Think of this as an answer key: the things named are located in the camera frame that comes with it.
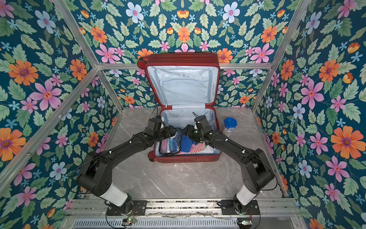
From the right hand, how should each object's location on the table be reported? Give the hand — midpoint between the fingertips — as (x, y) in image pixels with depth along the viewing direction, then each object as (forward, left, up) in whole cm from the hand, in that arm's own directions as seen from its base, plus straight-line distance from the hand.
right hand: (183, 131), depth 84 cm
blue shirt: (-2, -1, -11) cm, 11 cm away
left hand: (+3, +6, 0) cm, 7 cm away
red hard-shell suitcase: (-6, -18, -16) cm, 25 cm away
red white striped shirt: (-5, -6, -13) cm, 15 cm away
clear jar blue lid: (+9, -30, -4) cm, 32 cm away
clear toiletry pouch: (-3, +8, -11) cm, 14 cm away
